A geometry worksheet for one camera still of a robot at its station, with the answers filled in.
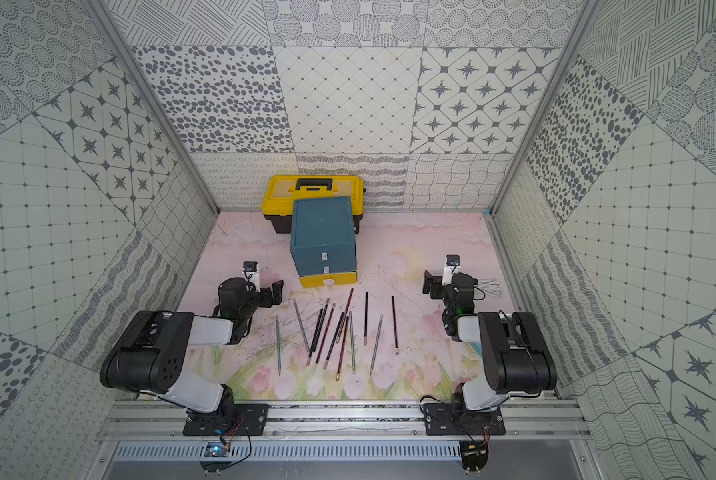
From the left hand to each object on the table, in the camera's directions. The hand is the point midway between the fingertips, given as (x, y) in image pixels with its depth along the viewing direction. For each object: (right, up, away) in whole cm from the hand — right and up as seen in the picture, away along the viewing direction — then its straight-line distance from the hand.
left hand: (266, 278), depth 95 cm
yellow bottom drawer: (+20, 0, 0) cm, 20 cm away
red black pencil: (+20, -16, -6) cm, 27 cm away
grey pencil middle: (+28, -19, -7) cm, 35 cm away
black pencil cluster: (+23, -18, -7) cm, 30 cm away
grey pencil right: (+35, -19, -7) cm, 41 cm away
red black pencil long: (+25, -12, -2) cm, 28 cm away
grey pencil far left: (+6, -19, -7) cm, 22 cm away
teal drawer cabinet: (+20, +12, -11) cm, 26 cm away
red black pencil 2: (+41, -14, -4) cm, 44 cm away
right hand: (+57, +1, 0) cm, 57 cm away
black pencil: (+32, -13, -2) cm, 35 cm away
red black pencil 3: (+25, -20, -9) cm, 33 cm away
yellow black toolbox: (+2, +30, +10) cm, 31 cm away
